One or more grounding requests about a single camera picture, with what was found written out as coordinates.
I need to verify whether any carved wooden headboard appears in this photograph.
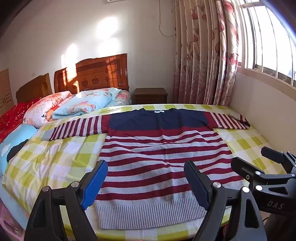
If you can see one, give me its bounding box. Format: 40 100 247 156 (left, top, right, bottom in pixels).
54 53 130 95

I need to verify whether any pink floral quilt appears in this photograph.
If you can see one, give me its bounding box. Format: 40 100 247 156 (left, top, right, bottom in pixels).
23 91 73 128

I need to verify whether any brown wooden nightstand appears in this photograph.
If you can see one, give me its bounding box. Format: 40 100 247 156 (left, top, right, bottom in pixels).
134 88 168 105

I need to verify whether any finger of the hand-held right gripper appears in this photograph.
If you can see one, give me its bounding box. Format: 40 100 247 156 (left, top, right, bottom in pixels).
231 157 265 184
260 146 292 165

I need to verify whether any plain wooden headboard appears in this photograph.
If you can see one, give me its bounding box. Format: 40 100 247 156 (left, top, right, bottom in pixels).
16 73 53 103

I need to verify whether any light blue floral quilt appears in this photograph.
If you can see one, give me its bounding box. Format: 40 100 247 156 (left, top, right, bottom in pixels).
52 88 122 120

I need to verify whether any light wooden wardrobe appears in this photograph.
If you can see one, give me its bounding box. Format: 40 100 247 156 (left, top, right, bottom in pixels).
0 69 14 116

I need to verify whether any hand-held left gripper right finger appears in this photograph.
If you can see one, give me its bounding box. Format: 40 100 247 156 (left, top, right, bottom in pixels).
184 160 269 241

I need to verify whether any pink floral curtain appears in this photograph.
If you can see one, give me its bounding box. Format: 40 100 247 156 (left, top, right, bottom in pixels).
172 0 243 106

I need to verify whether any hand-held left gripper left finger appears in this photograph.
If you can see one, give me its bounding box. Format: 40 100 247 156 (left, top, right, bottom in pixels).
24 159 109 241

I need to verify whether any thin cable on wall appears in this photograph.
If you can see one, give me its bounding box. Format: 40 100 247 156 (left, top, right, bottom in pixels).
158 0 177 37

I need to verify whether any window with metal grille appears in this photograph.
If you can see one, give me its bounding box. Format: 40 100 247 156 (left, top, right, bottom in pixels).
238 0 296 87

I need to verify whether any yellow white checked table cover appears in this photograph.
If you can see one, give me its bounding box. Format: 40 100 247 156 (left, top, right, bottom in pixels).
0 103 289 241

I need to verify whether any blue cartoon print pillow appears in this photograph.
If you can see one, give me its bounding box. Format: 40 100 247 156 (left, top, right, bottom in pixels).
0 124 38 174

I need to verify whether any pink printed cloth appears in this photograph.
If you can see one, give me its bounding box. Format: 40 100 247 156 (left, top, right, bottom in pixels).
0 199 26 241

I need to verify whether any red patterned blanket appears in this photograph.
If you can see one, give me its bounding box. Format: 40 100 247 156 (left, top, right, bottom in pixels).
0 98 41 143

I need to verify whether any red grey striped navy sweater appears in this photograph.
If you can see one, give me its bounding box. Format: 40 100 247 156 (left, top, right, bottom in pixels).
42 108 251 230

